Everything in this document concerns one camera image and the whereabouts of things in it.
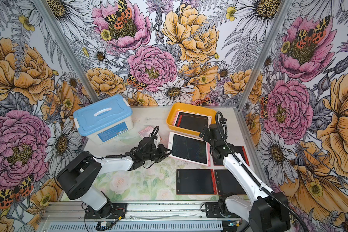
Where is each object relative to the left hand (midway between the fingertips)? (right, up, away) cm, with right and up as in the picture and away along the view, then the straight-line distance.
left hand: (172, 155), depth 86 cm
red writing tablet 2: (+30, -15, -2) cm, 34 cm away
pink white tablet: (+5, +26, +33) cm, 42 cm away
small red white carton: (-16, +12, +17) cm, 27 cm away
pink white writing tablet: (+11, +2, +8) cm, 13 cm away
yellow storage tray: (+24, +28, +34) cm, 50 cm away
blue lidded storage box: (-42, +21, +6) cm, 48 cm away
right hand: (+21, +12, -2) cm, 24 cm away
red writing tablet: (+16, +18, +28) cm, 37 cm away
